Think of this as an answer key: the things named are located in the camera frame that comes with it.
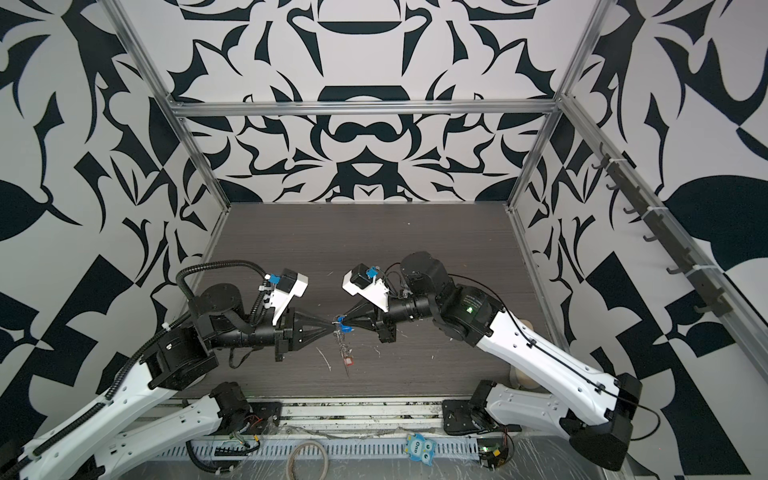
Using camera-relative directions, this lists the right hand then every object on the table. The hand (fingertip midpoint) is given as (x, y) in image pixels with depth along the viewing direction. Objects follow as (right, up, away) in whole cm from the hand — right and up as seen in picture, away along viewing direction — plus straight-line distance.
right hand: (347, 317), depth 58 cm
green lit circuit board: (+33, -35, +13) cm, 50 cm away
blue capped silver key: (-1, -3, +1) cm, 3 cm away
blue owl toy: (+15, -33, +12) cm, 38 cm away
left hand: (-2, -1, -3) cm, 3 cm away
